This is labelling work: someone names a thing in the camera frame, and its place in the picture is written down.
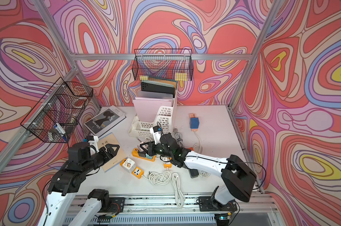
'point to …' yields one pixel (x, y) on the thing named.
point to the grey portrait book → (103, 122)
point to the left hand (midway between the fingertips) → (117, 148)
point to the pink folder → (148, 109)
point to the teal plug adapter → (148, 157)
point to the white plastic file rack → (165, 120)
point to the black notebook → (152, 87)
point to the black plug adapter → (142, 154)
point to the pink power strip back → (192, 115)
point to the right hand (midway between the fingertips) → (142, 149)
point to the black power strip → (193, 173)
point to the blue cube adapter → (194, 123)
